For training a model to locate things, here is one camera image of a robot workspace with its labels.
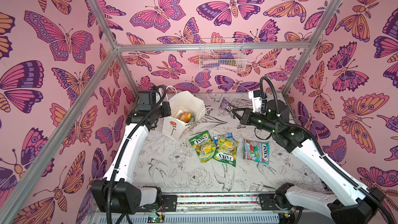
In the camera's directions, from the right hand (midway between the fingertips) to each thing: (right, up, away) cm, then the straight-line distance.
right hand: (233, 108), depth 67 cm
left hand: (-30, +2, +11) cm, 32 cm away
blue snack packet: (+4, -17, +30) cm, 35 cm away
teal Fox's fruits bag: (+17, -24, +21) cm, 36 cm away
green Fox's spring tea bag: (-12, -22, +23) cm, 34 cm away
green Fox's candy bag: (0, -24, +21) cm, 32 cm away
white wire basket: (0, +33, +28) cm, 43 cm away
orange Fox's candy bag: (-23, -5, +28) cm, 36 cm away
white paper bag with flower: (-24, 0, +36) cm, 43 cm away
